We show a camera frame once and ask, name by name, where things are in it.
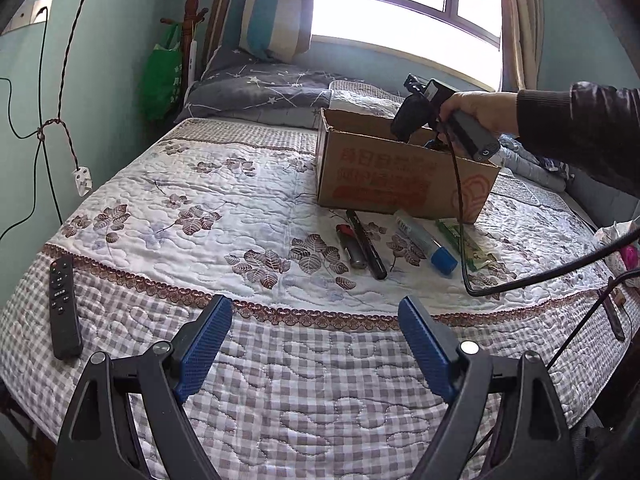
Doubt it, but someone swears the grey upholstered headboard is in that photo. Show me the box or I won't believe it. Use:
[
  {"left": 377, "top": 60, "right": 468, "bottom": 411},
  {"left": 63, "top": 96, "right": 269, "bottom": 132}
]
[{"left": 562, "top": 162, "right": 640, "bottom": 233}]

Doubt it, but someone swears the blue-grey folded quilt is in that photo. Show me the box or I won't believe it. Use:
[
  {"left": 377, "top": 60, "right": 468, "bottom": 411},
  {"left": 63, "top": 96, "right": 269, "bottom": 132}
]
[{"left": 492, "top": 134, "right": 577, "bottom": 192}]

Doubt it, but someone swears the folded floral blanket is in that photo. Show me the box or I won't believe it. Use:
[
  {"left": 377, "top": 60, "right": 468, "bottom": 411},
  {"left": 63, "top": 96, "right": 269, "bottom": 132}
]
[{"left": 327, "top": 80, "right": 417, "bottom": 117}]

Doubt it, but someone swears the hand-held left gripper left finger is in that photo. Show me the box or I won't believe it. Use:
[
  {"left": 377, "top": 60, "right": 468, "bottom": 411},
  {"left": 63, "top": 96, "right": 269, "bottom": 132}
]
[{"left": 54, "top": 295, "right": 235, "bottom": 480}]

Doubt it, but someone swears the floral cloth bag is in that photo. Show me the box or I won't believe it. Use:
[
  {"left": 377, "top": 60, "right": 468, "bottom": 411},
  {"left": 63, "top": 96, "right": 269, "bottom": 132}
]
[{"left": 594, "top": 219, "right": 640, "bottom": 287}]

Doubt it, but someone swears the green shopping bag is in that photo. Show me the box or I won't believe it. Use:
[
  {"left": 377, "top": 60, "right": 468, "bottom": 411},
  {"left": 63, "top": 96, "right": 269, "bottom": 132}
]
[{"left": 140, "top": 23, "right": 184, "bottom": 122}]

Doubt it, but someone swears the thin black cable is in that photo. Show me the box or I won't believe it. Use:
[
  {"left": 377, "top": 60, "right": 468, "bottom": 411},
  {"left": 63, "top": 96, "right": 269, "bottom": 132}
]
[{"left": 0, "top": 7, "right": 51, "bottom": 241}]

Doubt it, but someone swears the black phone cable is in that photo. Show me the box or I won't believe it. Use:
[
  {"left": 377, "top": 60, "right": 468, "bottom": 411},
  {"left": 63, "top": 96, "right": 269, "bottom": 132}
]
[{"left": 470, "top": 269, "right": 640, "bottom": 461}]

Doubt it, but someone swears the grey starry duvet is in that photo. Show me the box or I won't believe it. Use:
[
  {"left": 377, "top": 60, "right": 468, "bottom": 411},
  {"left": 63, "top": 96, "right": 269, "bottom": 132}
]
[{"left": 175, "top": 45, "right": 362, "bottom": 129}]

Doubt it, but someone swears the black lighter with red top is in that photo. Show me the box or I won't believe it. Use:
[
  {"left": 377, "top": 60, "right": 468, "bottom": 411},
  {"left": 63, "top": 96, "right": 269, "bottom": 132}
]
[{"left": 337, "top": 224, "right": 367, "bottom": 269}]

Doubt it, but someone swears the person's right hand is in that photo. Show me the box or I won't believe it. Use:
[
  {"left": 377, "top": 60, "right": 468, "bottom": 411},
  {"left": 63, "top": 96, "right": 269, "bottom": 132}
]
[{"left": 437, "top": 90, "right": 524, "bottom": 147}]

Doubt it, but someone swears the beige curtain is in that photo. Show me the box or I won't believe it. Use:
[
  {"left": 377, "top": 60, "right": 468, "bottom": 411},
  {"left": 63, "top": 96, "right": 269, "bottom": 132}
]
[{"left": 500, "top": 0, "right": 544, "bottom": 94}]

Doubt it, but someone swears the wooden coat rack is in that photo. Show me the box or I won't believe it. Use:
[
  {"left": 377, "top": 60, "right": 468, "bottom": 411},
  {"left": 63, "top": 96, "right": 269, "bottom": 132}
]
[{"left": 160, "top": 0, "right": 212, "bottom": 83}]

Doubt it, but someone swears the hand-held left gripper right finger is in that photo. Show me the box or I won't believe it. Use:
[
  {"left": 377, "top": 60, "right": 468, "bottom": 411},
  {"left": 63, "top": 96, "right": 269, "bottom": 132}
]
[{"left": 398, "top": 294, "right": 579, "bottom": 480}]

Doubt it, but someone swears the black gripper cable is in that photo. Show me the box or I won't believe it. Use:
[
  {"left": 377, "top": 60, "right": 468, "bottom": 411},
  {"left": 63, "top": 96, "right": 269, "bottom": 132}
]
[{"left": 446, "top": 130, "right": 640, "bottom": 297}]

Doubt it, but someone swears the wall socket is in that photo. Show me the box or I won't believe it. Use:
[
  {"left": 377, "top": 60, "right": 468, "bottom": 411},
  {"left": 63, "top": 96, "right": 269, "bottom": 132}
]
[{"left": 9, "top": 0, "right": 54, "bottom": 32}]

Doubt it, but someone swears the green snack packet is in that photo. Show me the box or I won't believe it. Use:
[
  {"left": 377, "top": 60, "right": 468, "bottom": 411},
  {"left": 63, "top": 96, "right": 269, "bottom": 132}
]
[{"left": 434, "top": 217, "right": 494, "bottom": 272}]

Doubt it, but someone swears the brown cardboard box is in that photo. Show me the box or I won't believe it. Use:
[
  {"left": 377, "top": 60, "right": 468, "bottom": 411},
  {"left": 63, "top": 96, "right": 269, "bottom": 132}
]
[{"left": 314, "top": 107, "right": 501, "bottom": 225}]

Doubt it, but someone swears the dark smartphone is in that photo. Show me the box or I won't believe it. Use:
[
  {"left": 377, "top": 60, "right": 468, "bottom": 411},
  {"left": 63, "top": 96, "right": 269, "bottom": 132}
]
[{"left": 602, "top": 277, "right": 627, "bottom": 342}]

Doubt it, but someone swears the black remote control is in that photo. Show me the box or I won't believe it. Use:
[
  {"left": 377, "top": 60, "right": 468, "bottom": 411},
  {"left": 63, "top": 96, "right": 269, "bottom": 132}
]
[{"left": 48, "top": 254, "right": 84, "bottom": 360}]

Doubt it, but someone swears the black pen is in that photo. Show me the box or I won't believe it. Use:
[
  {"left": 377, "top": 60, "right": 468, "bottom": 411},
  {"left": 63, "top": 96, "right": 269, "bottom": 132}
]
[{"left": 346, "top": 209, "right": 389, "bottom": 281}]

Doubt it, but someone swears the braided cable with white plug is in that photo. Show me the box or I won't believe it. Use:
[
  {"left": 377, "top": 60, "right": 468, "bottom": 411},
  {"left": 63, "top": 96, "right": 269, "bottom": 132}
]
[{"left": 36, "top": 0, "right": 103, "bottom": 197}]

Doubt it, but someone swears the window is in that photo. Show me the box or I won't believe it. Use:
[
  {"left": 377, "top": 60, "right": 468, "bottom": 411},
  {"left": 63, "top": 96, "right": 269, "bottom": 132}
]
[{"left": 310, "top": 0, "right": 504, "bottom": 94}]

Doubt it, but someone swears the person's right forearm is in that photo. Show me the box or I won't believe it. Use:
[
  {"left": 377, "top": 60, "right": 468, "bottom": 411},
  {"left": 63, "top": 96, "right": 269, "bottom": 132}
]
[{"left": 516, "top": 81, "right": 640, "bottom": 197}]

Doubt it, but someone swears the clear bottle with blue cap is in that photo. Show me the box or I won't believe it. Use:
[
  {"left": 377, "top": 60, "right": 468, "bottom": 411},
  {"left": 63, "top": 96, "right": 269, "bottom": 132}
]
[{"left": 394, "top": 210, "right": 458, "bottom": 276}]

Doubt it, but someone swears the striped pillow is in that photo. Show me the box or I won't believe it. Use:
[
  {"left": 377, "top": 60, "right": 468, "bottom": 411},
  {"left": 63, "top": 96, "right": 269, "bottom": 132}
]
[{"left": 200, "top": 0, "right": 317, "bottom": 62}]

